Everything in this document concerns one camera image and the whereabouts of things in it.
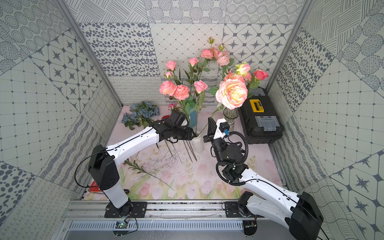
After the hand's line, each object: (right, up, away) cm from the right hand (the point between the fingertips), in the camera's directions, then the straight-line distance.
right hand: (208, 119), depth 67 cm
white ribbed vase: (-5, -13, +17) cm, 22 cm away
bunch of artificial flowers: (-48, +3, +43) cm, 65 cm away
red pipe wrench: (-61, -38, +12) cm, 73 cm away
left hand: (-5, -10, +13) cm, 17 cm away
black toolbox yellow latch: (+33, -2, +21) cm, 39 cm away
